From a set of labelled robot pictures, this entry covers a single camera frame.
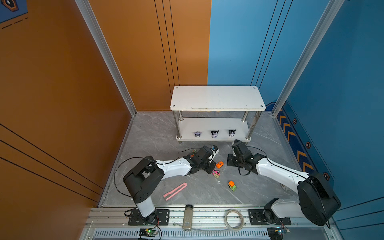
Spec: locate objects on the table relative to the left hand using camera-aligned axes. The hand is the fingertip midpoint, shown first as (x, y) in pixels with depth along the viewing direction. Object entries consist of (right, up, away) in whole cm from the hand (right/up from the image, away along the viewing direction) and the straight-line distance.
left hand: (215, 163), depth 88 cm
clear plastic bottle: (-15, -21, -18) cm, 32 cm away
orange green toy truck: (+9, -11, -7) cm, 15 cm away
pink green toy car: (0, -5, -2) cm, 6 cm away
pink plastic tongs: (-17, -11, -5) cm, 21 cm away
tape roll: (+19, +1, -38) cm, 43 cm away
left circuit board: (-34, -29, -17) cm, 48 cm away
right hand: (+7, +2, 0) cm, 7 cm away
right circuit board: (+27, -29, -18) cm, 44 cm away
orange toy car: (+3, -1, +1) cm, 3 cm away
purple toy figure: (-10, +17, +6) cm, 21 cm away
